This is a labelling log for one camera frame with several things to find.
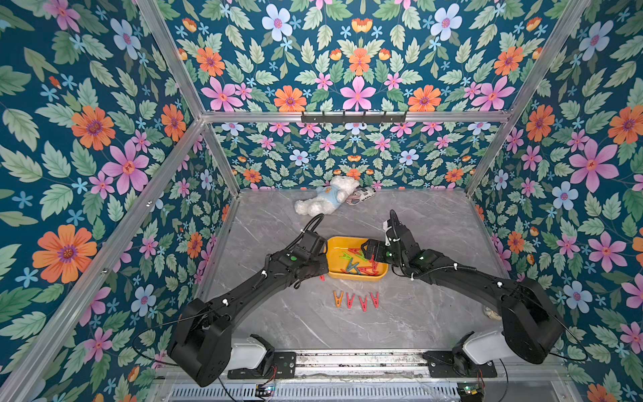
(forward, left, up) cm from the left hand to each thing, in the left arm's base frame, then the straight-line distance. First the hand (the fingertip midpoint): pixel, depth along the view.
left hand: (328, 265), depth 84 cm
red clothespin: (-10, -6, -9) cm, 15 cm away
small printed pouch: (+38, -16, -7) cm, 42 cm away
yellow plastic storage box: (+6, -7, -9) cm, 13 cm away
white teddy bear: (+34, -1, -2) cm, 34 cm away
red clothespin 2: (-11, -11, -10) cm, 18 cm away
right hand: (+5, -15, +2) cm, 16 cm away
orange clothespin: (-9, -3, -9) cm, 13 cm away
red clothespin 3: (-10, -16, -9) cm, 21 cm away
